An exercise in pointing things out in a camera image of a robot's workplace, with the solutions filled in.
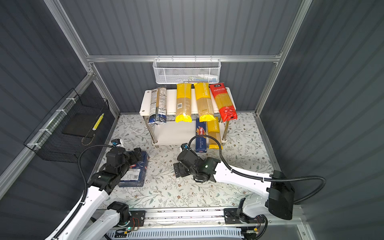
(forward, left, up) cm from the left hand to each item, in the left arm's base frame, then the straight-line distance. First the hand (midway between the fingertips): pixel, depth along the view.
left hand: (132, 151), depth 78 cm
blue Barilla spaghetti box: (+6, -37, -7) cm, 38 cm away
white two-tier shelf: (+19, -19, -10) cm, 28 cm away
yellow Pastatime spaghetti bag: (+18, -47, -8) cm, 51 cm away
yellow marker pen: (+13, +18, +10) cm, 24 cm away
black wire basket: (+9, +29, +11) cm, 33 cm away
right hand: (-9, -26, -3) cm, 27 cm away
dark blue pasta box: (-9, 0, -11) cm, 14 cm away
